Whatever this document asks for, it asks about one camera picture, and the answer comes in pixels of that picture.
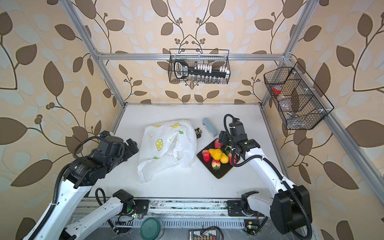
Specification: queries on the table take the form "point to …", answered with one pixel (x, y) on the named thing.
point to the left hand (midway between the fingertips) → (132, 147)
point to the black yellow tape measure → (198, 133)
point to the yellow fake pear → (216, 154)
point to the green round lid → (150, 228)
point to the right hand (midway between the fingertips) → (226, 137)
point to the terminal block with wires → (211, 233)
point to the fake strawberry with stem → (216, 164)
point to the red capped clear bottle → (277, 91)
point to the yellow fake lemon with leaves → (224, 158)
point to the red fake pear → (206, 155)
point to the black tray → (223, 168)
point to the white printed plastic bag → (166, 145)
